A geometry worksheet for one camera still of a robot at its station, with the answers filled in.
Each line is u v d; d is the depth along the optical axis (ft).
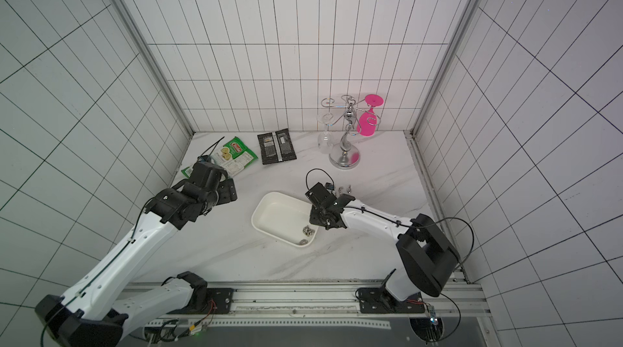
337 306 2.38
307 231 2.85
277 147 3.66
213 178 1.86
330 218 2.01
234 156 3.61
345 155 3.58
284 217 2.90
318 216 2.51
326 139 3.08
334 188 2.63
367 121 3.20
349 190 3.20
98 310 1.26
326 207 2.08
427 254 1.41
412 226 1.51
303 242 2.78
